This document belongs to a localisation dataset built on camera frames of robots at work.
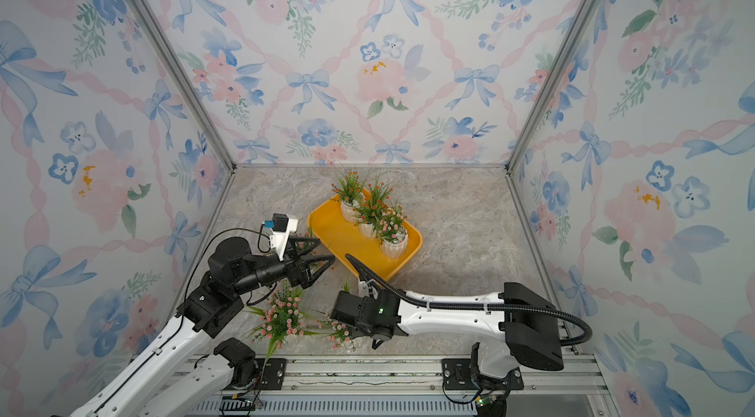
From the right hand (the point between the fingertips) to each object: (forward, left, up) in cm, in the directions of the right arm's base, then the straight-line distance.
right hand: (345, 318), depth 77 cm
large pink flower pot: (-3, +13, +10) cm, 17 cm away
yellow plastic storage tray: (+29, +5, -7) cm, 30 cm away
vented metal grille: (-18, -7, -7) cm, 20 cm away
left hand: (+9, +3, +21) cm, 23 cm away
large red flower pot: (+29, -4, +7) cm, 30 cm away
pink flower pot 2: (-6, 0, +7) cm, 9 cm away
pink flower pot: (+22, -12, +8) cm, 26 cm away
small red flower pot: (+37, +2, +7) cm, 38 cm away
